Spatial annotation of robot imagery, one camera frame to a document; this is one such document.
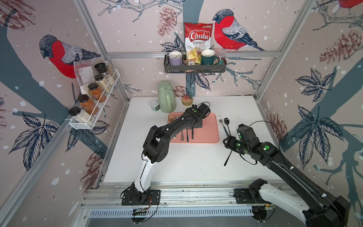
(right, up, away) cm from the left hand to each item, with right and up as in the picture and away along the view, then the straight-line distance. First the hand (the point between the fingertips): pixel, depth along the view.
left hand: (197, 121), depth 93 cm
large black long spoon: (+19, -23, -5) cm, 30 cm away
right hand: (+15, -10, -14) cm, 23 cm away
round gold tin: (-7, +15, +22) cm, 27 cm away
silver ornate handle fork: (-11, -12, +4) cm, 17 cm away
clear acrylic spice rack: (-53, +31, -5) cm, 62 cm away
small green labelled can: (-33, +11, +18) cm, 39 cm away
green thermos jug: (-21, +17, +2) cm, 27 cm away
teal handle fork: (+19, +1, +14) cm, 24 cm away
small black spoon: (+23, -1, +11) cm, 25 cm away
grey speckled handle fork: (-4, -8, -3) cm, 9 cm away
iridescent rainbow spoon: (-7, -10, +5) cm, 13 cm away
